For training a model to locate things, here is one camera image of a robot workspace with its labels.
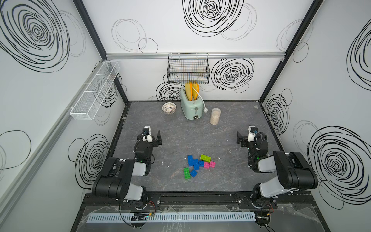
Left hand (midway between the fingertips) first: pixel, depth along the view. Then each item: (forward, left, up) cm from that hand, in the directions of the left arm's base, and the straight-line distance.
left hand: (150, 131), depth 88 cm
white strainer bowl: (+27, -8, -8) cm, 30 cm away
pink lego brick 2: (-17, -35, -9) cm, 40 cm away
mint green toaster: (+18, -25, +1) cm, 31 cm away
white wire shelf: (-1, +28, +22) cm, 36 cm away
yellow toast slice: (+28, -23, +9) cm, 37 cm away
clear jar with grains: (+16, -42, -2) cm, 45 cm away
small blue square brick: (-16, -32, -9) cm, 36 cm away
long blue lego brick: (-14, -25, -10) cm, 30 cm away
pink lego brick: (-16, -38, -9) cm, 43 cm away
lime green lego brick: (-12, -34, -10) cm, 38 cm away
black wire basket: (+38, -22, +22) cm, 49 cm away
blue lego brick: (-16, -28, -9) cm, 34 cm away
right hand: (+2, -60, -1) cm, 60 cm away
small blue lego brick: (-21, -27, -9) cm, 36 cm away
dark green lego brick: (-21, -23, -10) cm, 33 cm away
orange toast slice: (+30, -28, +12) cm, 43 cm away
